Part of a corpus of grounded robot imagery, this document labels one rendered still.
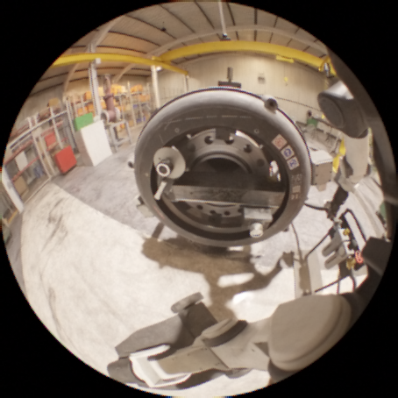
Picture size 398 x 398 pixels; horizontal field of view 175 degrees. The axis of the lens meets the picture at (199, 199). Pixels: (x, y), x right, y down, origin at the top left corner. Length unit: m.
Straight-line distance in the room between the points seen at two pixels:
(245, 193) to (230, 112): 0.24
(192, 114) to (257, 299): 1.02
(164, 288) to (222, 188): 0.79
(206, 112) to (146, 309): 1.07
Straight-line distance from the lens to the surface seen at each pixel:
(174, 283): 0.97
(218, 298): 0.93
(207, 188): 0.42
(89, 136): 4.07
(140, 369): 0.73
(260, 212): 0.45
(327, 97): 0.34
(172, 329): 0.79
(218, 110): 0.35
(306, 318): 0.15
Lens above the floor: 0.93
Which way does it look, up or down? 41 degrees down
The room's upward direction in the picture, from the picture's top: 5 degrees counter-clockwise
